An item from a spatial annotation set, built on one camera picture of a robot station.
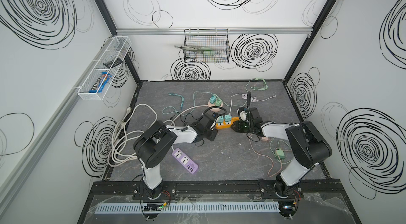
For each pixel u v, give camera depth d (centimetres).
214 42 96
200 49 91
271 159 83
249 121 77
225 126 94
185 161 81
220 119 91
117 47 92
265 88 116
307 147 47
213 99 101
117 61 81
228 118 92
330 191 74
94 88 69
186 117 96
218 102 99
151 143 49
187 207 77
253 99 108
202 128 73
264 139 89
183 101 108
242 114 87
